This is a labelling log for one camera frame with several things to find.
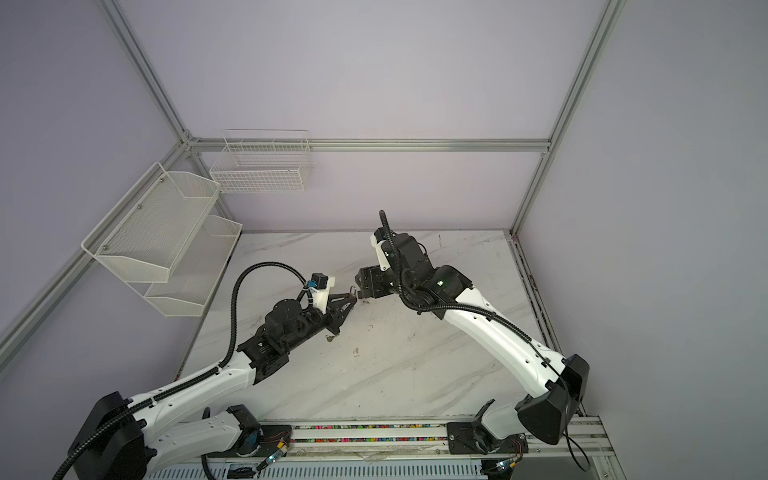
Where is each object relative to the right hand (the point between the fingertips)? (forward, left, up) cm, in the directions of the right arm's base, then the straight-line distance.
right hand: (365, 273), depth 70 cm
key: (-3, +14, -29) cm, 32 cm away
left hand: (-2, +4, -9) cm, 10 cm away
